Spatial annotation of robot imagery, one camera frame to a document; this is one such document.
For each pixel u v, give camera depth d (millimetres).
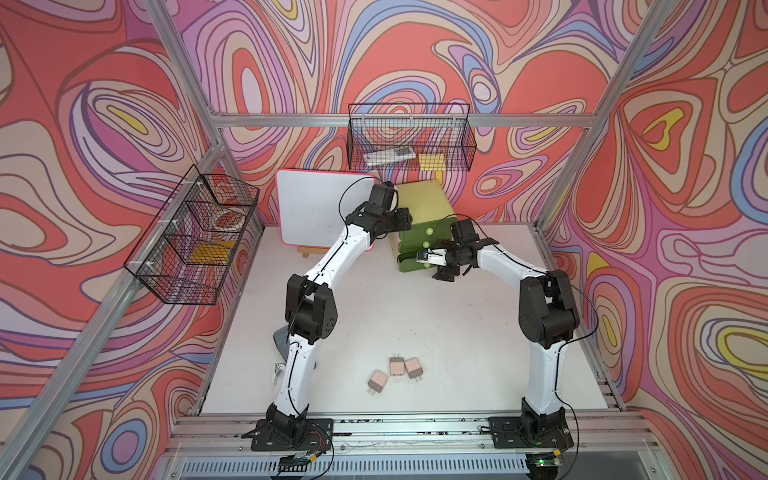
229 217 864
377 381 802
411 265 983
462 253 760
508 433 745
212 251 717
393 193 750
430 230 928
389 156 892
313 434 719
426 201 1078
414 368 825
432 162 910
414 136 959
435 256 867
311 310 564
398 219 840
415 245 993
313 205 1022
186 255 734
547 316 547
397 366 843
